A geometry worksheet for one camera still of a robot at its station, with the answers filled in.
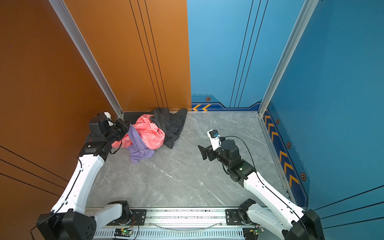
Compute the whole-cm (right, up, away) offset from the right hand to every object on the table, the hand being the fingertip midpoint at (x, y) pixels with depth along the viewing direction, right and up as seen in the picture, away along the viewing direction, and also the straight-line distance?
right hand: (205, 142), depth 76 cm
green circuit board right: (+24, -41, -6) cm, 48 cm away
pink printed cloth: (-30, +2, +10) cm, 31 cm away
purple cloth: (-41, -8, +17) cm, 45 cm away
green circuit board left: (-40, -43, -5) cm, 59 cm away
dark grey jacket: (-22, +10, +25) cm, 35 cm away
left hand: (-38, +12, 0) cm, 40 cm away
